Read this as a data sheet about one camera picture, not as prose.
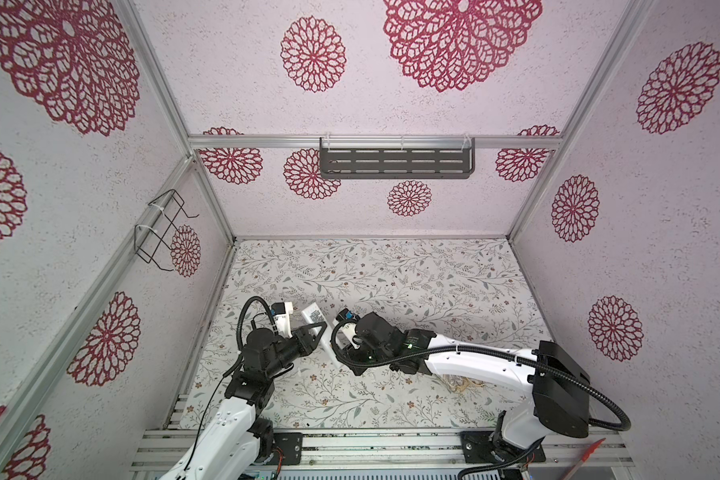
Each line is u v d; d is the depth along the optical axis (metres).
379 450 0.74
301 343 0.69
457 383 0.81
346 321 0.68
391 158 0.96
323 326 0.76
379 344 0.60
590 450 0.72
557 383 0.44
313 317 0.76
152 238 0.75
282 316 0.72
